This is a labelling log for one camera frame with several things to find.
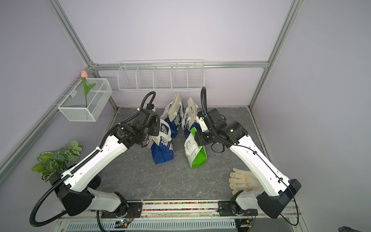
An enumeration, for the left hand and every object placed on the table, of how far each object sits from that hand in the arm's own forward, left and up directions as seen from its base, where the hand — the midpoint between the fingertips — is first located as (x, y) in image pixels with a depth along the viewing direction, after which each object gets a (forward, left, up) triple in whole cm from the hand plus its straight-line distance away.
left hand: (153, 124), depth 74 cm
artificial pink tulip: (+25, +40, +6) cm, 47 cm away
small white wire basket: (+11, +42, +4) cm, 44 cm away
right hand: (-8, -23, -1) cm, 25 cm away
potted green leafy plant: (-15, +44, -5) cm, 46 cm away
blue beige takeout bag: (-8, -3, -9) cm, 12 cm away
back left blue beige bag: (+11, -10, -6) cm, 16 cm away
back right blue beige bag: (+8, -19, -8) cm, 23 cm away
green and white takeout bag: (-14, -21, -10) cm, 27 cm away
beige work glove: (-24, -47, -26) cm, 59 cm away
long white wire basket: (+42, -2, +2) cm, 42 cm away
